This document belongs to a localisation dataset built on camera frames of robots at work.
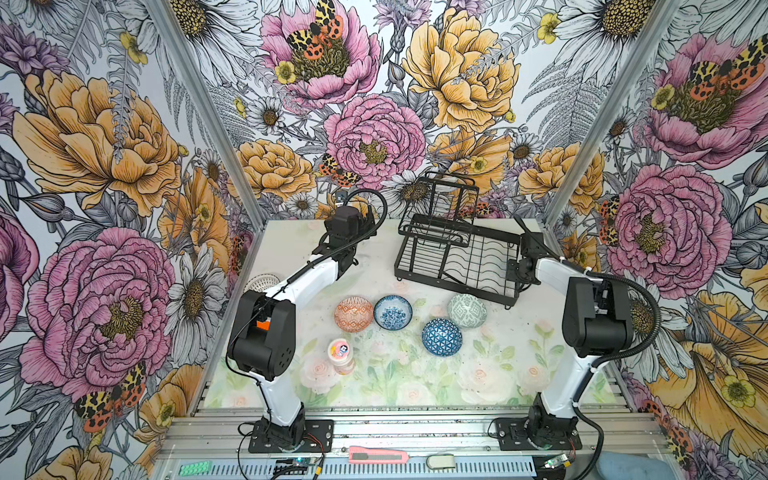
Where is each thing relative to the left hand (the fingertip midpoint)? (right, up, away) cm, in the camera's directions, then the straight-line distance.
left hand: (355, 223), depth 92 cm
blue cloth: (+61, -57, -23) cm, 87 cm away
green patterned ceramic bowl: (+35, -28, +4) cm, 45 cm away
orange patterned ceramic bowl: (-1, -28, +2) cm, 28 cm away
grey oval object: (+22, -56, -23) cm, 64 cm away
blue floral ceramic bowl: (+11, -28, +3) cm, 30 cm away
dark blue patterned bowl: (+26, -34, -2) cm, 43 cm away
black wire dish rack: (+26, -7, -3) cm, 27 cm away
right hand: (+52, -18, +8) cm, 56 cm away
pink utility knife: (+5, -56, -20) cm, 60 cm away
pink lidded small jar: (-2, -34, -14) cm, 37 cm away
